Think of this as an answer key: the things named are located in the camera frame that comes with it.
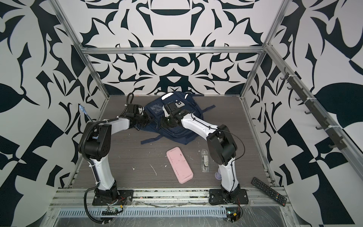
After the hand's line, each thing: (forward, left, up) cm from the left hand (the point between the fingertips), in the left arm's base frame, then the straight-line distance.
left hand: (155, 114), depth 99 cm
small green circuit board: (-56, -41, -9) cm, 71 cm away
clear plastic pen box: (-30, -31, -6) cm, 44 cm away
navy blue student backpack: (-14, -17, -1) cm, 22 cm away
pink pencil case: (-33, -16, -6) cm, 37 cm away
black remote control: (-49, -64, -6) cm, 81 cm away
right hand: (-10, -5, +5) cm, 12 cm away
